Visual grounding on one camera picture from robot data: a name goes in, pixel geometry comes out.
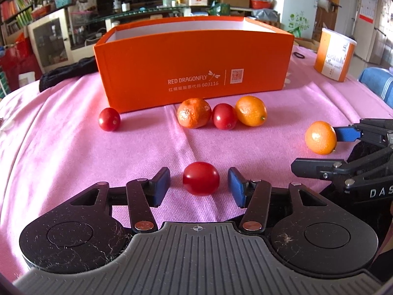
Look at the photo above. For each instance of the smooth orange tangerine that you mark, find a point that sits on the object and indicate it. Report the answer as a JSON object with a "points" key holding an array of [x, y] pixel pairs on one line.
{"points": [[251, 111]]}

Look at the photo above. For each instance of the bookshelf with books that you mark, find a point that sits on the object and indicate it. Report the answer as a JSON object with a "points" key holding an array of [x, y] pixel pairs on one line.
{"points": [[15, 3]]}

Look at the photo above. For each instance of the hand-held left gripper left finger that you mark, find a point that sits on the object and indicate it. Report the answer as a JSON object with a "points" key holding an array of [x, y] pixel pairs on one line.
{"points": [[162, 186]]}

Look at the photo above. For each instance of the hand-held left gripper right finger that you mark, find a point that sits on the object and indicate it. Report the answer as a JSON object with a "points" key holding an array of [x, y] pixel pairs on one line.
{"points": [[236, 187]]}

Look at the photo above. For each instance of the black cloth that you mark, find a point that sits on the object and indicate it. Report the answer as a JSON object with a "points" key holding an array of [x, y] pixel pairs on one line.
{"points": [[67, 73]]}

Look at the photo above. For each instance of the pink floral blanket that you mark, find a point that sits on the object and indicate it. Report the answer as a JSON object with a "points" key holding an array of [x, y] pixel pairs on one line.
{"points": [[61, 147]]}

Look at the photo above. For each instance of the white glass-door cabinet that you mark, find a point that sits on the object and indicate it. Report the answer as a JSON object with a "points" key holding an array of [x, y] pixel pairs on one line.
{"points": [[50, 41]]}

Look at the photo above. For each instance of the small orange tangerine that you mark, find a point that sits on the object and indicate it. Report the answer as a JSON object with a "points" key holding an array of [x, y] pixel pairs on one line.
{"points": [[321, 137]]}

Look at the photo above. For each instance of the orange cardboard box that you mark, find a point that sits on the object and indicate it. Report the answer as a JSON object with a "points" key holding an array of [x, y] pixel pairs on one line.
{"points": [[190, 64]]}

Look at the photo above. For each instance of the white TV cabinet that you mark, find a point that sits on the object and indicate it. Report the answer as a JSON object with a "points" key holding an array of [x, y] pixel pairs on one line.
{"points": [[89, 33]]}

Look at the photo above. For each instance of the large red cherry tomato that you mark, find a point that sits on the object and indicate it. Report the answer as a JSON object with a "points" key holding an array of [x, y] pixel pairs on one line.
{"points": [[201, 178]]}

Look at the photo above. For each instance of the orange white round canister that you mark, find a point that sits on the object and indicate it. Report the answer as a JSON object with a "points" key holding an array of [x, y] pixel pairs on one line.
{"points": [[334, 55]]}

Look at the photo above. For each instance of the wrinkled orange tangerine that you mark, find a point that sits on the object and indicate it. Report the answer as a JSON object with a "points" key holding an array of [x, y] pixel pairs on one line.
{"points": [[194, 113]]}

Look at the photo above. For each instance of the blue striped cloth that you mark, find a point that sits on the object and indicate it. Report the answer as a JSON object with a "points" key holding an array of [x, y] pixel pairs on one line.
{"points": [[377, 81]]}

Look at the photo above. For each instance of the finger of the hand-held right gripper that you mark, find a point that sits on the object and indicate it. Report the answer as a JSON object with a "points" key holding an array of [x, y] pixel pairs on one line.
{"points": [[347, 133], [319, 167]]}

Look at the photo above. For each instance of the red bag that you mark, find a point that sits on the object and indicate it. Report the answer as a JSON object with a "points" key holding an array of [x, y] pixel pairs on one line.
{"points": [[18, 61]]}

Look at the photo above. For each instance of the white chest freezer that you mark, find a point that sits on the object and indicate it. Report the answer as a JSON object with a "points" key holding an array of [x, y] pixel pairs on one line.
{"points": [[288, 6]]}

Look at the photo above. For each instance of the wall calendar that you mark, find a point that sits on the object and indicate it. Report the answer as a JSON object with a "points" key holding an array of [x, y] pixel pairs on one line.
{"points": [[367, 4]]}

